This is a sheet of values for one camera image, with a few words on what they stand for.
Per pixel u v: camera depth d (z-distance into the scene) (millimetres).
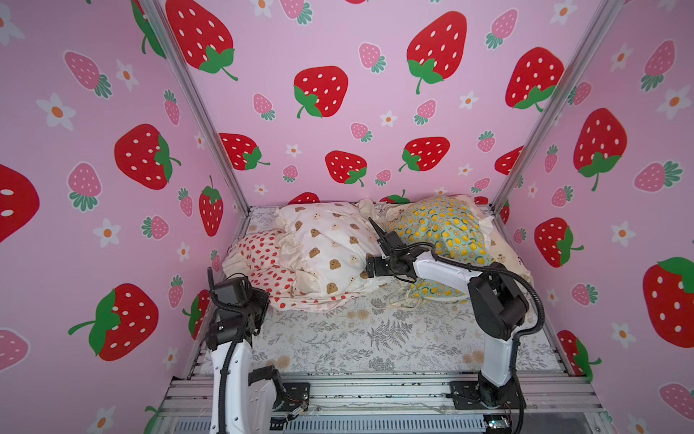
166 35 716
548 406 730
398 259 732
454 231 824
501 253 932
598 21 704
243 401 452
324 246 888
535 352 821
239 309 572
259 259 955
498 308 505
